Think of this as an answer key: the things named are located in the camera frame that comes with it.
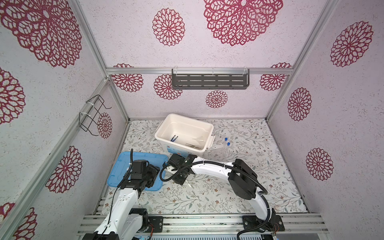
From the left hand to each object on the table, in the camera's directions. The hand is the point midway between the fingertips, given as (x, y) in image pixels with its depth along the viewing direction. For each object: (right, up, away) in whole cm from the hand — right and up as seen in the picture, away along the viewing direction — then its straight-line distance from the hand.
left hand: (159, 173), depth 86 cm
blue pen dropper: (+5, +18, +23) cm, 30 cm away
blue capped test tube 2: (+40, +16, +1) cm, 44 cm away
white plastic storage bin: (+10, +21, +21) cm, 32 cm away
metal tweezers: (+19, +14, +17) cm, 29 cm away
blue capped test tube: (+39, +17, +2) cm, 43 cm away
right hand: (+10, -2, +1) cm, 10 cm away
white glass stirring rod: (+16, -6, +2) cm, 17 cm away
